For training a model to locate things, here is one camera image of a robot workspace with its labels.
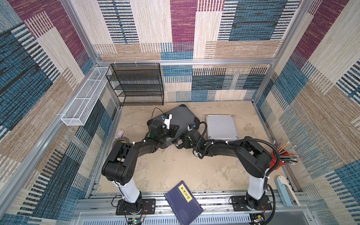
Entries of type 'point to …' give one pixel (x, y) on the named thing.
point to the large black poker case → (183, 117)
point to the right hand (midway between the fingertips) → (188, 140)
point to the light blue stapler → (287, 198)
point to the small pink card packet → (120, 134)
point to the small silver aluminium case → (221, 127)
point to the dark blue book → (185, 206)
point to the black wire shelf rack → (138, 83)
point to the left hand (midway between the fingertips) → (178, 127)
